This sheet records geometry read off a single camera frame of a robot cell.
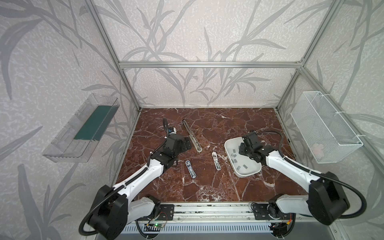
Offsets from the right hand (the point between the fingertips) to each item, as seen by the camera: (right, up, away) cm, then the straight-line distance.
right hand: (242, 143), depth 89 cm
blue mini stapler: (-31, -15, -3) cm, 35 cm away
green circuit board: (-48, -38, -18) cm, 64 cm away
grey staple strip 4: (-2, -15, 0) cm, 15 cm away
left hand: (-34, +5, -4) cm, 34 cm away
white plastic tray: (-5, -2, +7) cm, 9 cm away
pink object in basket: (+33, 0, -16) cm, 37 cm away
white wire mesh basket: (+29, +7, -27) cm, 40 cm away
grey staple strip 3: (+2, -14, 0) cm, 14 cm away
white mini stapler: (-16, -11, +1) cm, 19 cm away
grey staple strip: (-4, -8, +4) cm, 10 cm away
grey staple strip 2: (-4, -11, +2) cm, 12 cm away
